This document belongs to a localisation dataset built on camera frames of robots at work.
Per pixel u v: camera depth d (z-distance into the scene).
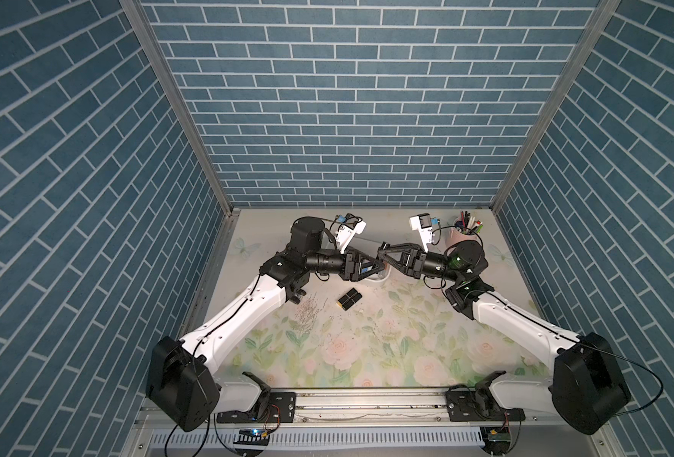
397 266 0.65
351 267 0.61
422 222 0.63
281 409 0.73
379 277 0.98
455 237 1.03
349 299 0.93
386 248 0.66
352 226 0.63
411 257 0.63
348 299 0.92
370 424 0.72
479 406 0.66
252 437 0.72
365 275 0.63
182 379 0.39
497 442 0.73
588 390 0.40
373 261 0.64
